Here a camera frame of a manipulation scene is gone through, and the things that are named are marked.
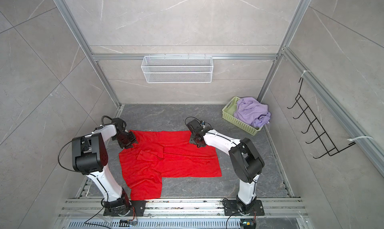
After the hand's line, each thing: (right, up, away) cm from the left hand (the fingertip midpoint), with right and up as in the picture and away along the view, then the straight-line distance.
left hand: (135, 139), depth 97 cm
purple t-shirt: (+80, +20, +7) cm, 83 cm away
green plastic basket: (+64, +17, +7) cm, 66 cm away
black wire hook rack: (+95, +2, -39) cm, 103 cm away
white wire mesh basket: (+28, +48, +3) cm, 56 cm away
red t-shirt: (+15, -9, -7) cm, 18 cm away
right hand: (+40, +1, -4) cm, 40 cm away
